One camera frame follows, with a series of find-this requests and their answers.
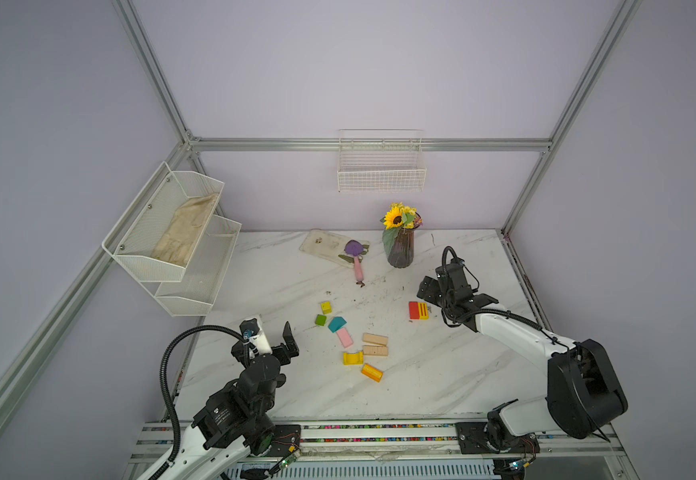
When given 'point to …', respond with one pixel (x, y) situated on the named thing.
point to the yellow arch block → (351, 359)
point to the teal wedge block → (336, 323)
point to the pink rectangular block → (344, 337)
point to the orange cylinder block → (372, 373)
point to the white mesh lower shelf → (195, 293)
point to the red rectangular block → (414, 310)
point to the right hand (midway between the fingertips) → (427, 287)
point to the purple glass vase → (401, 254)
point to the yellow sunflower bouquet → (398, 216)
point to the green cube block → (320, 319)
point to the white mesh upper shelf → (159, 233)
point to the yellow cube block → (326, 308)
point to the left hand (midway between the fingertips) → (270, 330)
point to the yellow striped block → (423, 310)
